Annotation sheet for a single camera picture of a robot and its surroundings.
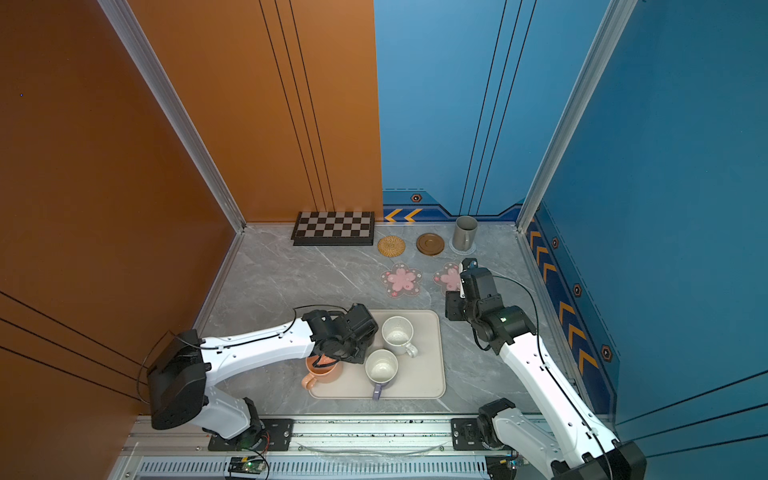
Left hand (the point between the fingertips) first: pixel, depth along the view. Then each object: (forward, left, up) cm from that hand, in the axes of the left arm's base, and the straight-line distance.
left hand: (363, 350), depth 81 cm
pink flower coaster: (+28, -10, -5) cm, 30 cm away
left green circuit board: (-25, +27, -8) cm, 38 cm away
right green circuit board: (-25, -35, -7) cm, 44 cm away
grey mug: (+41, -33, +4) cm, 53 cm away
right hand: (+10, -24, +12) cm, 29 cm away
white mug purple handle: (-3, -5, -6) cm, 8 cm away
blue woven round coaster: (+42, -38, -5) cm, 57 cm away
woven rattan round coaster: (+44, -7, -7) cm, 45 cm away
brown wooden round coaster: (+44, -22, -5) cm, 49 cm away
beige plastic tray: (-5, -16, -5) cm, 18 cm away
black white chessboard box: (+50, +16, -3) cm, 52 cm away
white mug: (+7, -9, -4) cm, 13 cm away
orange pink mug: (-9, +8, +12) cm, 17 cm away
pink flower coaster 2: (+28, -27, -5) cm, 40 cm away
